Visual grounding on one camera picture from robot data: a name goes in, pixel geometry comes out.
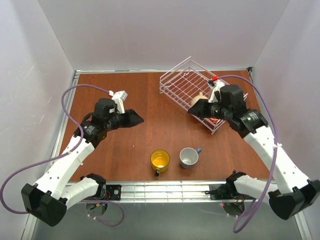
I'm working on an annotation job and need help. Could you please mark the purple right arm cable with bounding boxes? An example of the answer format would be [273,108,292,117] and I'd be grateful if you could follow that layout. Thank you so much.
[219,74,279,234]

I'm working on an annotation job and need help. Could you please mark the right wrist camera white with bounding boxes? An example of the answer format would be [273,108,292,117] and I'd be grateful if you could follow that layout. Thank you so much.
[208,76,225,103]

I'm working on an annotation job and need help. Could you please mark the white mug blue handle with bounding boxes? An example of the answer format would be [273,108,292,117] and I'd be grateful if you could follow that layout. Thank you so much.
[179,147,202,169]

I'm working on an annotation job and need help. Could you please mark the beige round ceramic mug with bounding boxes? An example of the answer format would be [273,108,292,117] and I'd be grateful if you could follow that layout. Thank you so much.
[190,91,208,107]

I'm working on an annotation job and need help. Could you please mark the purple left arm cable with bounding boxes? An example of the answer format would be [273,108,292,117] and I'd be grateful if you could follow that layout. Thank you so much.
[0,84,125,227]

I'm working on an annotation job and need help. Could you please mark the yellow enamel mug black handle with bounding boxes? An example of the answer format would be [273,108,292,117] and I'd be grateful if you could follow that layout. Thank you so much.
[150,149,170,178]

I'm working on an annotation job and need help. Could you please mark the dark brown glazed mug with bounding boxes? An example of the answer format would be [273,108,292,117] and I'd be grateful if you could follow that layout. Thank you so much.
[207,117,223,125]

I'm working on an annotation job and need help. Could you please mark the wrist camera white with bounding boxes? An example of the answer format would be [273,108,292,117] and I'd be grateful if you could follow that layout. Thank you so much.
[208,76,225,103]
[108,90,128,114]

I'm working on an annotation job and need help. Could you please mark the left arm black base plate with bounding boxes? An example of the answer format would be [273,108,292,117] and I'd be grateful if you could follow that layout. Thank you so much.
[102,184,122,201]

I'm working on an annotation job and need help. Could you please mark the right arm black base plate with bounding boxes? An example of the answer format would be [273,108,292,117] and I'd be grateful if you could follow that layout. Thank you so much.
[204,183,239,200]

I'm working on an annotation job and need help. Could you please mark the aluminium frame rail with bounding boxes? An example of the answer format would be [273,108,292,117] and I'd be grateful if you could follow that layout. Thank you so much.
[31,181,300,204]

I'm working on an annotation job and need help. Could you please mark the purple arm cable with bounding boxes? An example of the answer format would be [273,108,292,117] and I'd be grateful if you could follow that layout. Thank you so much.
[0,84,125,227]
[219,74,279,234]

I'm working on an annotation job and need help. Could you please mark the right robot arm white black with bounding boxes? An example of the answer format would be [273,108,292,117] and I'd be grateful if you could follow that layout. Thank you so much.
[187,84,320,220]

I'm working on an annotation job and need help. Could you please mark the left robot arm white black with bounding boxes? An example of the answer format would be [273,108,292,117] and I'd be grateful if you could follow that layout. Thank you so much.
[21,98,144,227]

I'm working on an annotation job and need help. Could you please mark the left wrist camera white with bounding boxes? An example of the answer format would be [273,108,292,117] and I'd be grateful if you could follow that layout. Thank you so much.
[108,90,128,114]

